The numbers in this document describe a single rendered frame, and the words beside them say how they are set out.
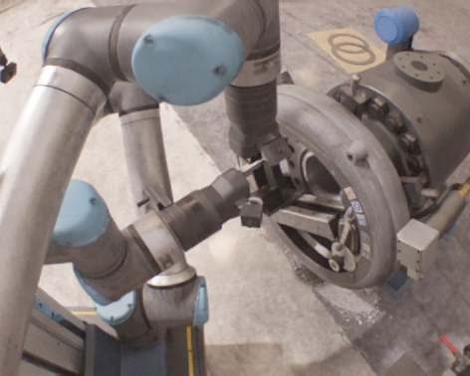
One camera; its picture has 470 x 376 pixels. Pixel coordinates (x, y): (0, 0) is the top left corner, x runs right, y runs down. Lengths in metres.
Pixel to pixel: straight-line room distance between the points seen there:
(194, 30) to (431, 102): 1.11
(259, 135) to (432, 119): 0.84
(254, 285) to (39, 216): 1.46
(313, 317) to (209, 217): 1.18
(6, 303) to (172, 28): 0.28
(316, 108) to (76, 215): 0.70
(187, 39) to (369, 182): 0.70
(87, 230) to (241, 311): 1.31
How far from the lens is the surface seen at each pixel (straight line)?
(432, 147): 1.25
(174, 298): 0.99
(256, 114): 0.51
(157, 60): 0.32
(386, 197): 0.94
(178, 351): 1.33
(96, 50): 0.37
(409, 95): 1.28
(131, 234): 0.55
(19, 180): 0.34
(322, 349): 1.64
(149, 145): 0.92
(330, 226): 1.10
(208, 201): 0.56
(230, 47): 0.31
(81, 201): 0.45
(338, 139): 0.92
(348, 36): 3.56
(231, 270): 1.77
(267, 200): 1.27
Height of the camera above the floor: 1.58
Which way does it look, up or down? 51 degrees down
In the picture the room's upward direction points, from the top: 8 degrees counter-clockwise
